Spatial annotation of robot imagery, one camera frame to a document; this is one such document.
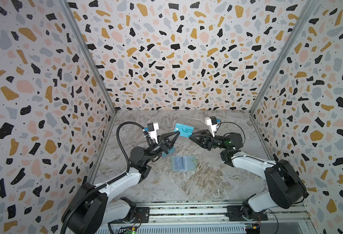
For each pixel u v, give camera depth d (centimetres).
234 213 74
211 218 73
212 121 63
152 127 61
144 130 62
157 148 63
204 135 65
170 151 97
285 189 44
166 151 61
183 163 92
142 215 73
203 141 65
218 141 66
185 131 66
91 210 40
